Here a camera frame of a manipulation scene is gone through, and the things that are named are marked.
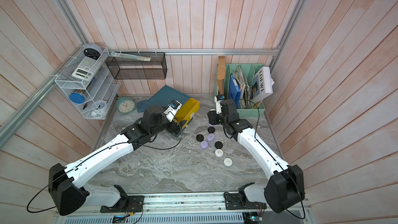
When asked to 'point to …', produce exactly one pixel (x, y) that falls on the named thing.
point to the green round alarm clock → (126, 105)
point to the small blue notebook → (142, 105)
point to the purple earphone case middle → (210, 137)
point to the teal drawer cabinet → (165, 96)
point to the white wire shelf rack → (98, 93)
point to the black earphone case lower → (218, 144)
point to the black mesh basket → (123, 68)
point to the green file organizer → (243, 72)
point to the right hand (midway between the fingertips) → (211, 111)
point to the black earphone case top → (211, 129)
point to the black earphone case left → (199, 137)
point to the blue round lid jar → (76, 98)
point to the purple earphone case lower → (204, 144)
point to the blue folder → (235, 90)
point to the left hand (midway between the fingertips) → (177, 116)
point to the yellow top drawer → (187, 111)
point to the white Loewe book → (262, 85)
